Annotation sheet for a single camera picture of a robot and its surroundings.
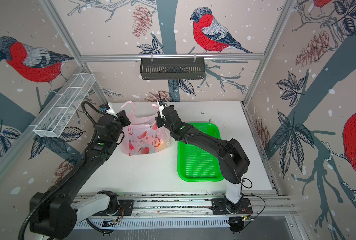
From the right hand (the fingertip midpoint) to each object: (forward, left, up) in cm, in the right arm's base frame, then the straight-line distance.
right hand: (156, 113), depth 83 cm
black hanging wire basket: (+40, +7, +4) cm, 41 cm away
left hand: (-4, +15, +7) cm, 17 cm away
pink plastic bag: (-11, +8, -7) cm, 15 cm away
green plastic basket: (-18, -23, -24) cm, 38 cm away
